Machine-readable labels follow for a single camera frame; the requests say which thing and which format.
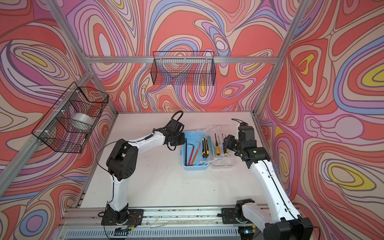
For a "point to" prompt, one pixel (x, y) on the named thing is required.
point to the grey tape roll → (82, 121)
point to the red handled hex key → (191, 154)
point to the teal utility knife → (209, 140)
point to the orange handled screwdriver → (218, 150)
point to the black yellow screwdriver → (225, 150)
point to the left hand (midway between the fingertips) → (187, 140)
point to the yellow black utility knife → (205, 152)
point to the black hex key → (186, 153)
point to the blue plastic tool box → (194, 151)
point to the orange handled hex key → (196, 152)
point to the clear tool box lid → (221, 156)
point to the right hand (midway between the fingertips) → (228, 143)
